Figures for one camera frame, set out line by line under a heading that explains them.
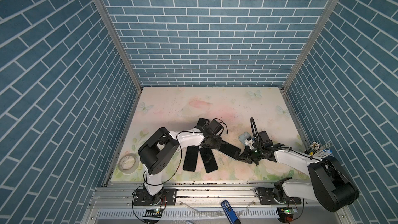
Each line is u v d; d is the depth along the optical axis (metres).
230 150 0.88
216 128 0.73
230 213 0.68
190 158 0.85
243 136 0.95
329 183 0.43
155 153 0.47
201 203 0.74
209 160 0.96
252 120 0.78
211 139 0.69
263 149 0.70
